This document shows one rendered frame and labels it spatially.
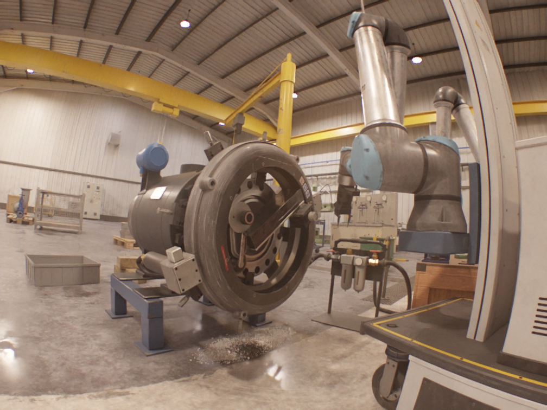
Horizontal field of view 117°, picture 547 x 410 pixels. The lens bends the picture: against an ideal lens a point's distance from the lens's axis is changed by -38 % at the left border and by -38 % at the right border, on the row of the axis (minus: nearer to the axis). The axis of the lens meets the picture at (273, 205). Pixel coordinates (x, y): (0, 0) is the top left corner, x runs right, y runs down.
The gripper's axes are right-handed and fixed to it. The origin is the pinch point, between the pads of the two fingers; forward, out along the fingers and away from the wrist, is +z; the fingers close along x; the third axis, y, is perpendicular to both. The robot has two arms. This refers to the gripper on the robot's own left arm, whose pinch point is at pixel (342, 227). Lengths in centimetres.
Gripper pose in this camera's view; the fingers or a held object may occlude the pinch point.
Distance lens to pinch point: 126.0
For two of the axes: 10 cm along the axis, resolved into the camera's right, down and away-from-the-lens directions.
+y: -2.3, -3.5, 9.1
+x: -9.7, 0.2, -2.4
